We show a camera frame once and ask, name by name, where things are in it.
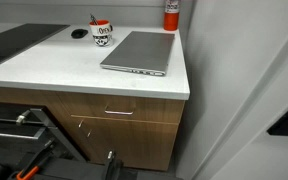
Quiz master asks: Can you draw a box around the dark pen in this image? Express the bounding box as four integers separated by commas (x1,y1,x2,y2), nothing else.
89,13,99,26

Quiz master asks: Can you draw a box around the silver closed laptop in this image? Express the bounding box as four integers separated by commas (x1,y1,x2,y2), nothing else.
99,30,176,77

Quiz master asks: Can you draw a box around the kitchen base cabinet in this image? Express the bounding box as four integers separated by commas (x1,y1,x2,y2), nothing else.
0,85,186,172

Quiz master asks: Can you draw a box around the white mug with red inside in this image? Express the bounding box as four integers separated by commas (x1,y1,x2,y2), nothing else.
88,19,114,48

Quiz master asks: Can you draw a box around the black computer mouse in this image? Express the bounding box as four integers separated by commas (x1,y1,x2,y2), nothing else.
70,28,90,39

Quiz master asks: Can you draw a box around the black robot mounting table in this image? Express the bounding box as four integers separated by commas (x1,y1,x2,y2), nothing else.
0,156,185,180

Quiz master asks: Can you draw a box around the black induction cooktop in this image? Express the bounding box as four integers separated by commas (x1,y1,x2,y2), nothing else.
0,23,71,68

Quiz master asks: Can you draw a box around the silver drawer handle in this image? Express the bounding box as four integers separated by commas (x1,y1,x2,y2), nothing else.
104,109,135,116

